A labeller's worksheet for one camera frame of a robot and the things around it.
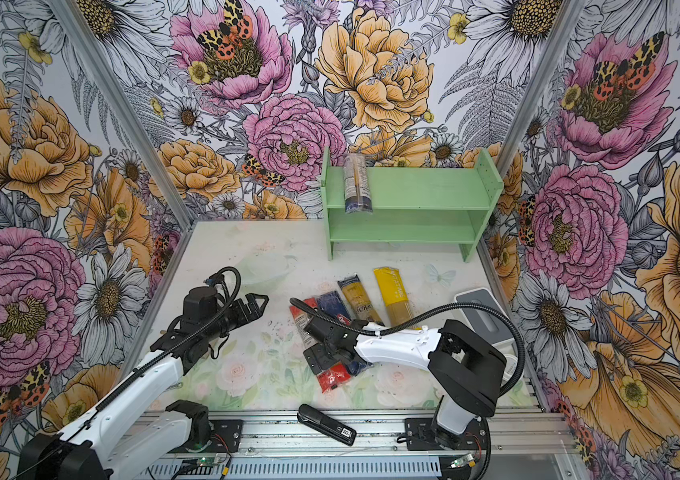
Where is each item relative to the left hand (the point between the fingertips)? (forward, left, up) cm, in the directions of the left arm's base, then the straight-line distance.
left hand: (257, 312), depth 84 cm
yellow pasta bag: (+10, -40, -9) cm, 42 cm away
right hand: (-10, -20, -9) cm, 24 cm away
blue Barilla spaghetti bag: (+7, -20, -8) cm, 22 cm away
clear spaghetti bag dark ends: (+31, -28, +19) cm, 46 cm away
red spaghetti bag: (-15, -20, -9) cm, 27 cm away
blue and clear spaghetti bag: (+8, -28, -9) cm, 31 cm away
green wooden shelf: (+26, -44, +16) cm, 53 cm away
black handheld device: (-26, -17, -6) cm, 32 cm away
